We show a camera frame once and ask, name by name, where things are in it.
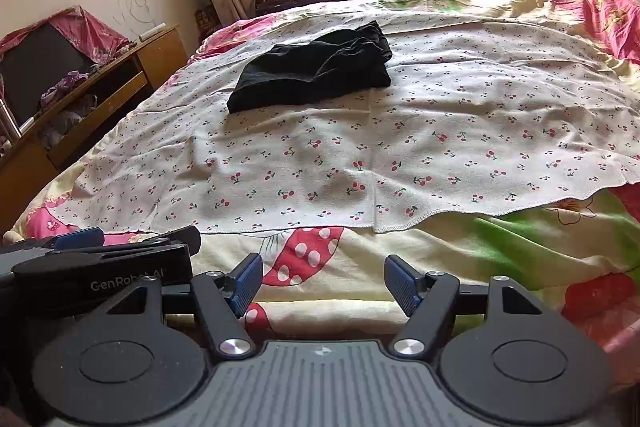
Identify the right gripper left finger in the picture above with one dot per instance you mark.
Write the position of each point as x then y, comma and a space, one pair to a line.
221, 300

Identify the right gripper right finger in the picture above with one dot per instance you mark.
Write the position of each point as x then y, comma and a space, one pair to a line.
428, 300

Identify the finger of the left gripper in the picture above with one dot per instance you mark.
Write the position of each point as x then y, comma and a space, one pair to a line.
79, 239
187, 236

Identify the black pants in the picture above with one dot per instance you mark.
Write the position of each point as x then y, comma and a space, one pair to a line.
333, 65

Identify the pink floral bed quilt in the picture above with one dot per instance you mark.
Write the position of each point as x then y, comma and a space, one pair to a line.
581, 256

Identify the purple cloth on cabinet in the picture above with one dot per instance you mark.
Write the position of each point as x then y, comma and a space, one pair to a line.
62, 88

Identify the black television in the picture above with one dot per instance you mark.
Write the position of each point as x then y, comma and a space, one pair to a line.
38, 63

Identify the pink cloth on television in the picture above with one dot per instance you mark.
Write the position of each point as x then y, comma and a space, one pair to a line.
86, 33

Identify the white paper roll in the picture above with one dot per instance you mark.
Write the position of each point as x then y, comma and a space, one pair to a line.
148, 34

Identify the white cherry print sheet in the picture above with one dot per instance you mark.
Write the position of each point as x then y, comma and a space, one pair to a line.
482, 114

